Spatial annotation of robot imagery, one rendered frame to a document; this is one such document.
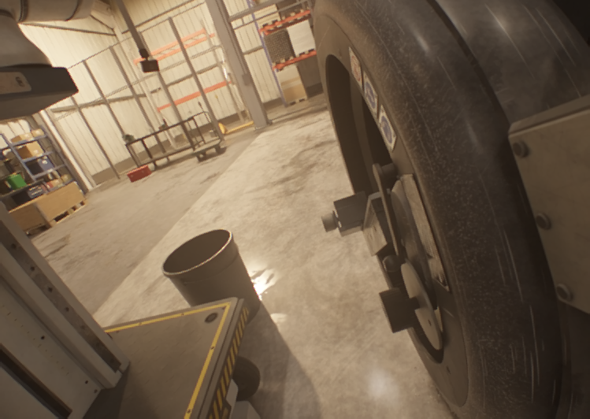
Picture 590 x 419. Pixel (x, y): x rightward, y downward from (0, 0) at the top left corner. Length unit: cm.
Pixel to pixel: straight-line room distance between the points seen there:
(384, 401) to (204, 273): 73
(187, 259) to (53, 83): 90
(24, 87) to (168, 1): 1490
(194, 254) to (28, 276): 75
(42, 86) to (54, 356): 61
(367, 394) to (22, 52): 115
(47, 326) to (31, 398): 15
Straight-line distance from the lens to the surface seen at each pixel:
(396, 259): 36
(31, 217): 722
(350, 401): 101
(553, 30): 24
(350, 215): 66
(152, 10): 1590
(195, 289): 124
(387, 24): 26
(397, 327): 38
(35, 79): 80
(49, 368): 95
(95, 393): 103
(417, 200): 25
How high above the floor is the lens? 85
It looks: 22 degrees down
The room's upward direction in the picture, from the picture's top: 20 degrees counter-clockwise
